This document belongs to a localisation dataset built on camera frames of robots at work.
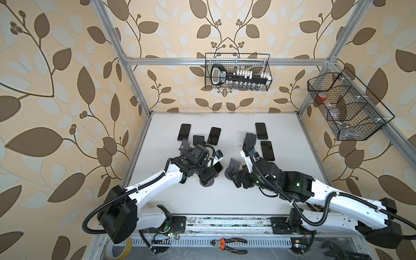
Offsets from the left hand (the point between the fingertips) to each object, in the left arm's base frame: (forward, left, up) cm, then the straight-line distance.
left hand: (211, 166), depth 81 cm
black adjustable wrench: (-35, -55, -10) cm, 66 cm away
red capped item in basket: (+32, -60, +19) cm, 70 cm away
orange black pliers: (-31, -5, -10) cm, 33 cm away
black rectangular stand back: (+19, -23, -4) cm, 30 cm away
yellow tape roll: (-34, +43, -11) cm, 56 cm away
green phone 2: (+33, -34, -11) cm, 48 cm away
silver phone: (+18, -36, -13) cm, 42 cm away
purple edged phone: (+30, +19, -11) cm, 38 cm away
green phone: (+29, -1, -13) cm, 32 cm away
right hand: (-7, -10, +11) cm, 16 cm away
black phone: (-1, -3, +2) cm, 4 cm away
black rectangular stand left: (+18, +8, -2) cm, 19 cm away
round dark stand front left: (-7, +2, -5) cm, 9 cm away
